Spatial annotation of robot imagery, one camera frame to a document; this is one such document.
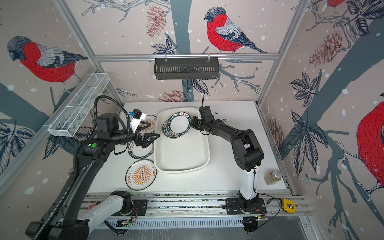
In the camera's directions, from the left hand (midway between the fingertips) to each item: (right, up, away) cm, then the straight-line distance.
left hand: (152, 129), depth 66 cm
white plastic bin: (+16, -17, +27) cm, 36 cm away
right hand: (+15, +1, +29) cm, 32 cm away
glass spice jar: (+59, -26, +8) cm, 65 cm away
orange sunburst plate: (-12, -28, +18) cm, 35 cm away
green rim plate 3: (-16, -17, +25) cm, 34 cm away
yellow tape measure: (+66, -39, +6) cm, 77 cm away
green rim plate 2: (+8, +1, +32) cm, 33 cm away
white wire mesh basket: (-43, +11, +11) cm, 46 cm away
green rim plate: (-2, -4, +35) cm, 35 cm away
